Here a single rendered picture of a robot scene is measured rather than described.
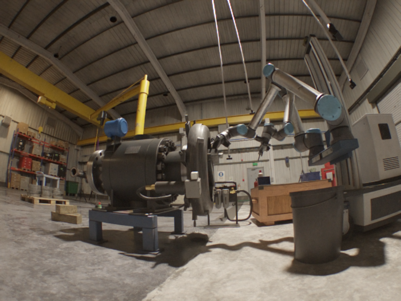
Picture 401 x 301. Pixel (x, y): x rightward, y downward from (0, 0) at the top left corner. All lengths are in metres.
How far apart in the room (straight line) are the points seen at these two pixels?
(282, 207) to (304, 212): 1.32
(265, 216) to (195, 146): 1.31
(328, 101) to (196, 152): 0.88
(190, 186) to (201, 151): 0.26
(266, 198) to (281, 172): 10.32
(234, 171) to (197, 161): 11.15
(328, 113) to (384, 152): 0.62
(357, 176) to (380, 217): 0.35
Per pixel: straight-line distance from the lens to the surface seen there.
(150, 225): 1.20
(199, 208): 1.27
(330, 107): 1.16
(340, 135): 1.28
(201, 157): 1.15
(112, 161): 1.51
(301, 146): 1.85
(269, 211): 2.18
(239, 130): 1.52
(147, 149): 1.40
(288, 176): 12.51
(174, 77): 12.29
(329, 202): 0.90
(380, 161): 1.50
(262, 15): 8.95
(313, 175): 2.52
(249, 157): 12.39
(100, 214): 1.42
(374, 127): 1.55
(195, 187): 1.05
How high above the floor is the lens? 0.37
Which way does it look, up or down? 15 degrees up
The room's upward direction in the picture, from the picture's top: 1 degrees counter-clockwise
